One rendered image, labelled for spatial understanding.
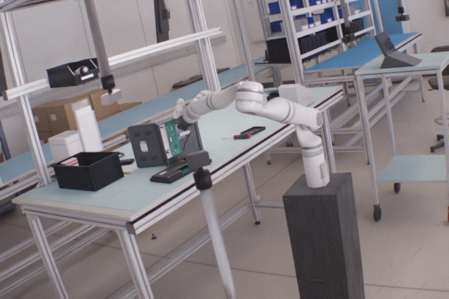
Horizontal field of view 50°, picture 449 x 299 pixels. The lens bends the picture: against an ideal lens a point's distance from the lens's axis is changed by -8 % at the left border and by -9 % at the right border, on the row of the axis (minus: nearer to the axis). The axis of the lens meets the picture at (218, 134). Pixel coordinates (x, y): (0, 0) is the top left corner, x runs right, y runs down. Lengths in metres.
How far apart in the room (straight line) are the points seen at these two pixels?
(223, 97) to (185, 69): 6.87
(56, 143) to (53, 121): 3.34
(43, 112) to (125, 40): 2.24
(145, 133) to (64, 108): 3.39
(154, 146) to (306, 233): 0.80
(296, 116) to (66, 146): 1.19
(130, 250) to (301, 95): 1.42
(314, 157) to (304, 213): 0.24
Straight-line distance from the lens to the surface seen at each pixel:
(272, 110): 1.84
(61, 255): 3.99
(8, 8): 2.54
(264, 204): 3.90
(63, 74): 2.53
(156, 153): 2.41
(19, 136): 6.57
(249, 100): 1.74
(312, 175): 2.16
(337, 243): 2.18
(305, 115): 2.01
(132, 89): 7.81
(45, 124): 6.16
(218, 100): 1.89
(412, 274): 3.06
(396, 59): 3.33
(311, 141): 2.12
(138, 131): 2.42
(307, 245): 2.23
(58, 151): 2.67
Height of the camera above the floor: 1.64
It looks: 13 degrees down
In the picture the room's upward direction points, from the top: 13 degrees counter-clockwise
